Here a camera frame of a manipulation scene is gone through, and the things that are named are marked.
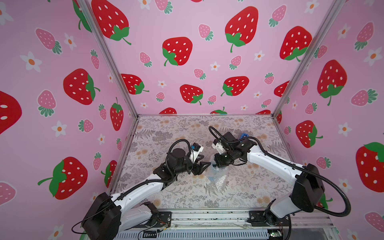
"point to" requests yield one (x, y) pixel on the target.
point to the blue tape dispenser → (244, 134)
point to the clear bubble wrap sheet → (217, 176)
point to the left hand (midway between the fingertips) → (207, 160)
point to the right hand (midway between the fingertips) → (211, 166)
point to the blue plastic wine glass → (213, 170)
